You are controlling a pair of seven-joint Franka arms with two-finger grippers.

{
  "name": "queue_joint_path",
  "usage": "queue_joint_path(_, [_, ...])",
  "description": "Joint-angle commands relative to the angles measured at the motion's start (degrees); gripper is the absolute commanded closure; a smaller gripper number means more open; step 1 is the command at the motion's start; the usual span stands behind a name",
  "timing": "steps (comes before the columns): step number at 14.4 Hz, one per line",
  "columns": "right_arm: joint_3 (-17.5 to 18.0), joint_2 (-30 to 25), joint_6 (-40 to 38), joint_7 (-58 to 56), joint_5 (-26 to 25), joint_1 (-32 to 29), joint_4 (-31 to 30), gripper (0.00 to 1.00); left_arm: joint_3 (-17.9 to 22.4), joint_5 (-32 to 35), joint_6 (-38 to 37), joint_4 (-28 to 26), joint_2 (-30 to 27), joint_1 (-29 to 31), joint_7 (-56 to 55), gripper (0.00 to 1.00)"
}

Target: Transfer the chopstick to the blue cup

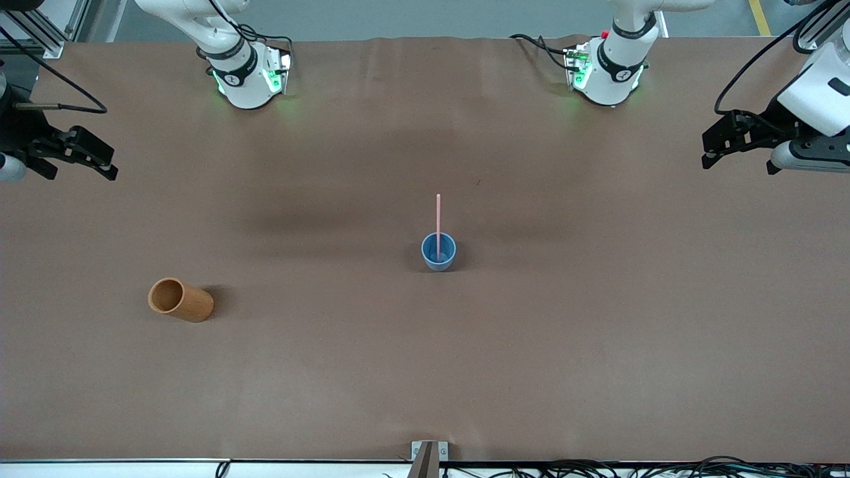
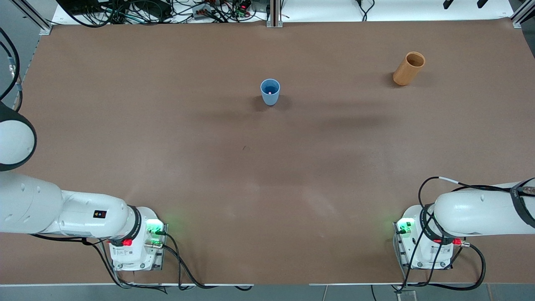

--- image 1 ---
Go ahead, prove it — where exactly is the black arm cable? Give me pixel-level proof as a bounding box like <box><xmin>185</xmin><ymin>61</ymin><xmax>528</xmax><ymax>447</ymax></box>
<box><xmin>0</xmin><ymin>27</ymin><xmax>108</xmax><ymax>114</ymax></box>
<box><xmin>714</xmin><ymin>0</ymin><xmax>850</xmax><ymax>115</ymax></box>

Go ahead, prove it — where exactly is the brown wooden cup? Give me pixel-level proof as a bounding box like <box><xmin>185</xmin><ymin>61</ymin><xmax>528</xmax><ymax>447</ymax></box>
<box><xmin>147</xmin><ymin>277</ymin><xmax>214</xmax><ymax>323</ymax></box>

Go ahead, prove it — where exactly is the blue cup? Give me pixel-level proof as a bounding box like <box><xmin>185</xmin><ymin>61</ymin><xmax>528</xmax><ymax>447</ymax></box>
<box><xmin>421</xmin><ymin>232</ymin><xmax>458</xmax><ymax>272</ymax></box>

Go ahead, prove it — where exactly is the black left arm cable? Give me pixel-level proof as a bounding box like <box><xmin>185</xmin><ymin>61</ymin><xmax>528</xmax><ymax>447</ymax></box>
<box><xmin>714</xmin><ymin>0</ymin><xmax>850</xmax><ymax>115</ymax></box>

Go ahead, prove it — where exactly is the aluminium frame profile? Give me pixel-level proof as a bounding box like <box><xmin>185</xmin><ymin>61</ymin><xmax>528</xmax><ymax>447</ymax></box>
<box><xmin>0</xmin><ymin>0</ymin><xmax>90</xmax><ymax>59</ymax></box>

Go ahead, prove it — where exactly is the green lit base connector board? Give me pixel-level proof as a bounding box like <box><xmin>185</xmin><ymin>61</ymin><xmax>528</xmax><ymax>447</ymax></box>
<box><xmin>564</xmin><ymin>43</ymin><xmax>593</xmax><ymax>91</ymax></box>
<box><xmin>264</xmin><ymin>48</ymin><xmax>293</xmax><ymax>95</ymax></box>

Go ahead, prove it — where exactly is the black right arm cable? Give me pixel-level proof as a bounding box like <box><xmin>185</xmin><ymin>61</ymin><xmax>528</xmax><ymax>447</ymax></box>
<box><xmin>0</xmin><ymin>27</ymin><xmax>108</xmax><ymax>114</ymax></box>

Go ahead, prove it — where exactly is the yellow floor tape line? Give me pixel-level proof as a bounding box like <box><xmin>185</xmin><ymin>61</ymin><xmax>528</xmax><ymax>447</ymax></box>
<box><xmin>748</xmin><ymin>0</ymin><xmax>772</xmax><ymax>37</ymax></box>

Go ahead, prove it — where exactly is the black base cable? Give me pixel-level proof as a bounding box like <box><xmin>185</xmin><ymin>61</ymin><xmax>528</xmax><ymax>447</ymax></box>
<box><xmin>232</xmin><ymin>23</ymin><xmax>294</xmax><ymax>55</ymax></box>
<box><xmin>509</xmin><ymin>33</ymin><xmax>573</xmax><ymax>71</ymax></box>

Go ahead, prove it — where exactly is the brown table cover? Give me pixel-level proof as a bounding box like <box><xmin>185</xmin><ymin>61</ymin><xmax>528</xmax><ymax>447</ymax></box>
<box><xmin>0</xmin><ymin>35</ymin><xmax>850</xmax><ymax>463</ymax></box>

